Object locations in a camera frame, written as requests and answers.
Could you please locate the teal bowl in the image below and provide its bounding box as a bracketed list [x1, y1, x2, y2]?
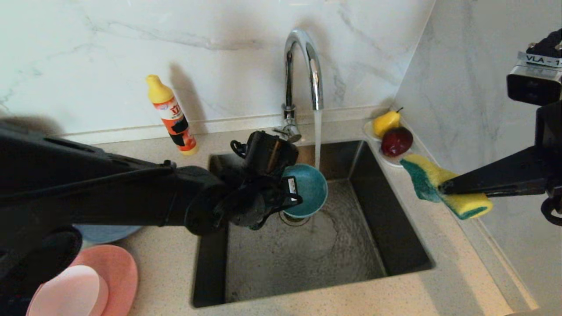
[281, 164, 328, 219]

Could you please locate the yellow sponge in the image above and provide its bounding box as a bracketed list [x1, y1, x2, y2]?
[400, 154, 493, 220]

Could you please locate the orange yellow dish soap bottle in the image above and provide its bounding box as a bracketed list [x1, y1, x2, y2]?
[146, 75, 198, 156]

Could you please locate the chrome gooseneck faucet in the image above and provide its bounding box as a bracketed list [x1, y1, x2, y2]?
[272, 29, 324, 144]

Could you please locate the stainless steel sink basin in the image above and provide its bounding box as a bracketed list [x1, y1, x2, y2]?
[191, 140, 435, 308]

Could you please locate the round metal drain strainer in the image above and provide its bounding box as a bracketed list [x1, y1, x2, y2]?
[280, 212, 311, 227]

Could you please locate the small white fruit dish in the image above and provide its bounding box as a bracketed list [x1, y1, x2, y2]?
[364, 121, 415, 168]

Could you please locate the dark red apple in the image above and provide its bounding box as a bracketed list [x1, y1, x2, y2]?
[381, 127, 414, 157]

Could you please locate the yellow pear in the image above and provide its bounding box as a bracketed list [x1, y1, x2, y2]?
[373, 108, 403, 138]

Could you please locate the large pink plate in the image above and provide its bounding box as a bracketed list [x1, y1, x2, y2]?
[70, 244, 138, 316]

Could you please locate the blue plate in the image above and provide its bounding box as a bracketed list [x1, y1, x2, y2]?
[75, 225, 141, 244]

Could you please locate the black frying pan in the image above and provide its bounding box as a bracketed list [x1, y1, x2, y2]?
[40, 226, 83, 268]

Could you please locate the small light pink plate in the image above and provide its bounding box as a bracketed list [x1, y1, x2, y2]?
[26, 265, 108, 316]

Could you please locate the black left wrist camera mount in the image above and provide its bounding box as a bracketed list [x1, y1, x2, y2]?
[244, 130, 299, 176]

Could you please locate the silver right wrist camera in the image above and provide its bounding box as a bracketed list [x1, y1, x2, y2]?
[506, 50, 562, 106]

